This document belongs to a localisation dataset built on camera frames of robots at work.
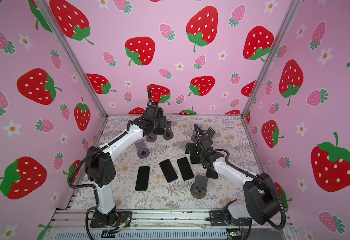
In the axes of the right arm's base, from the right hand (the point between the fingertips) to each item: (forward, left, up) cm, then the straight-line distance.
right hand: (192, 145), depth 88 cm
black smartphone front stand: (-10, +3, -12) cm, 16 cm away
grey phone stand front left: (-4, +31, -7) cm, 32 cm away
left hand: (+11, +20, +9) cm, 25 cm away
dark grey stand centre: (+15, +19, -11) cm, 27 cm away
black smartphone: (-13, +13, -12) cm, 22 cm away
